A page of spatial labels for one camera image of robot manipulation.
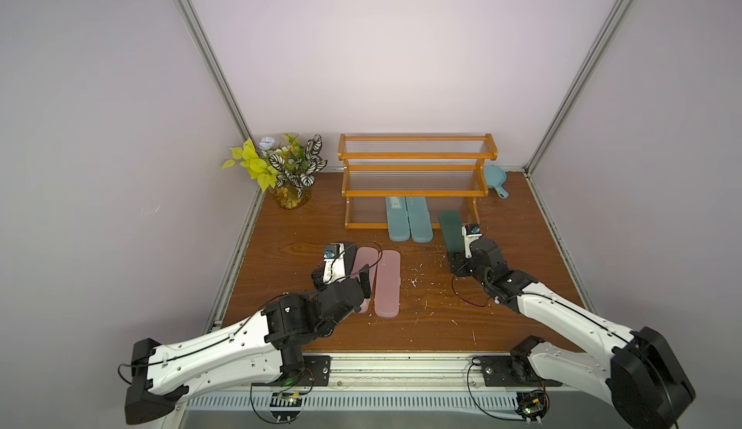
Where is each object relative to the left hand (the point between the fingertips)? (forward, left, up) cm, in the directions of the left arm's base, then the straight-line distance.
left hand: (359, 270), depth 72 cm
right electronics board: (-26, -44, -20) cm, 55 cm away
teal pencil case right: (+27, -19, -15) cm, 36 cm away
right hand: (+12, -29, -8) cm, 32 cm away
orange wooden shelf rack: (+41, -30, -4) cm, 51 cm away
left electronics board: (-27, +19, -23) cm, 40 cm away
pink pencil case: (+1, -7, -18) cm, 19 cm away
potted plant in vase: (+31, +24, +5) cm, 40 cm away
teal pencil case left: (+27, -11, -16) cm, 33 cm away
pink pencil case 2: (+14, 0, -19) cm, 24 cm away
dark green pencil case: (+21, -29, -11) cm, 37 cm away
